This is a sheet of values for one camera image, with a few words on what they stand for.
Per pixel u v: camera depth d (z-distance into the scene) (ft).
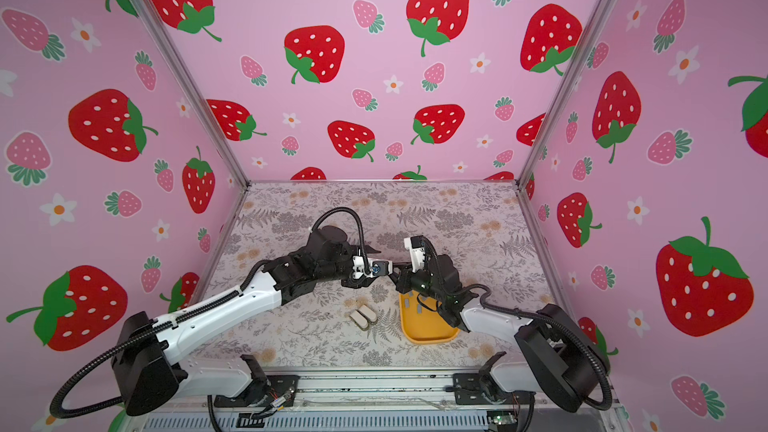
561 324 1.37
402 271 2.40
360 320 2.73
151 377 1.26
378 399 2.40
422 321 2.89
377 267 2.05
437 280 2.06
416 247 2.44
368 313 2.75
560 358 1.40
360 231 1.98
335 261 2.05
